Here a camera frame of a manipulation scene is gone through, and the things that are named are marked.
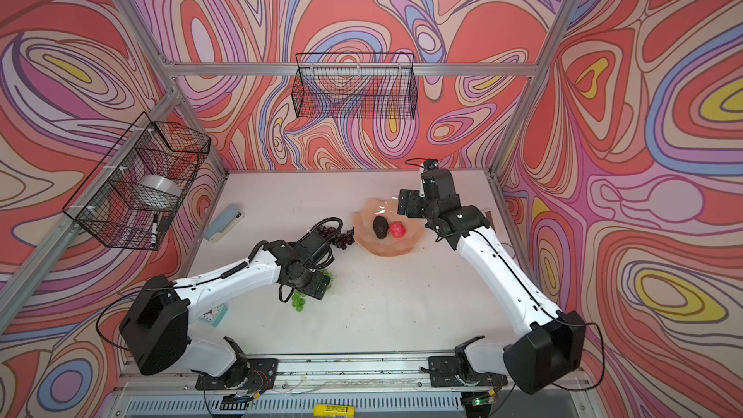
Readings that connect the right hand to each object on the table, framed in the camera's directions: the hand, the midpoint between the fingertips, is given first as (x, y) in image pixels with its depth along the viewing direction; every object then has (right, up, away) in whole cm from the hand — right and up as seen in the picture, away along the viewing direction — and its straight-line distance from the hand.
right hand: (415, 204), depth 79 cm
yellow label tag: (-21, -48, -12) cm, 54 cm away
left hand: (-29, -24, +5) cm, 38 cm away
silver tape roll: (-65, +4, -9) cm, 65 cm away
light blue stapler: (-64, -7, +21) cm, 68 cm away
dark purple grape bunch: (-22, -12, +17) cm, 31 cm away
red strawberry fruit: (-3, -9, +17) cm, 20 cm away
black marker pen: (-67, -7, -7) cm, 68 cm away
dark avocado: (-9, -8, +20) cm, 23 cm away
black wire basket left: (-75, +1, -5) cm, 75 cm away
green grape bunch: (-34, -28, +6) cm, 44 cm away
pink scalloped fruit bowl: (-15, -10, +20) cm, 27 cm away
